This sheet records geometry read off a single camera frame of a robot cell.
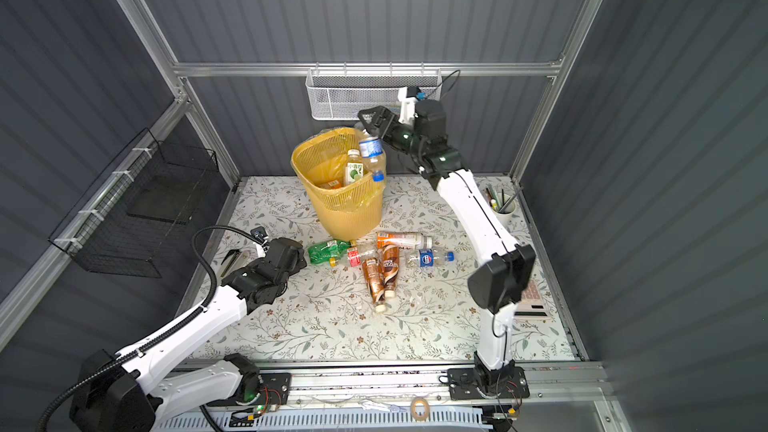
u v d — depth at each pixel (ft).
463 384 2.39
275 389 2.38
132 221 2.37
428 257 2.99
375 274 2.92
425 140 1.89
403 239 3.16
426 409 2.32
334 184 3.35
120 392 1.27
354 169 3.16
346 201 2.70
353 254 3.00
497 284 1.58
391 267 2.95
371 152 2.42
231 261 3.08
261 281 1.92
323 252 3.14
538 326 2.72
